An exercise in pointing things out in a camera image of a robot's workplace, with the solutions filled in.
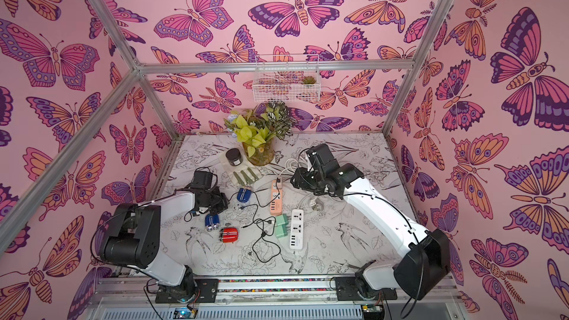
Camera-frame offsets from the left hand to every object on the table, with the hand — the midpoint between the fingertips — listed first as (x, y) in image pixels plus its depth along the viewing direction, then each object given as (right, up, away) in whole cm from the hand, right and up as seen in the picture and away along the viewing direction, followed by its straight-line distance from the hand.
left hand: (233, 193), depth 96 cm
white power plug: (+35, -4, -4) cm, 36 cm away
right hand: (+27, +8, -18) cm, 34 cm away
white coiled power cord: (+26, +11, +9) cm, 29 cm away
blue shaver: (+5, -1, -2) cm, 5 cm away
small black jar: (-2, +16, +8) cm, 18 cm away
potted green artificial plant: (+11, +27, -6) cm, 30 cm away
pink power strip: (+19, -2, -4) cm, 19 cm away
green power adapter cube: (+21, -11, -10) cm, 26 cm away
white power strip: (+27, -12, -11) cm, 32 cm away
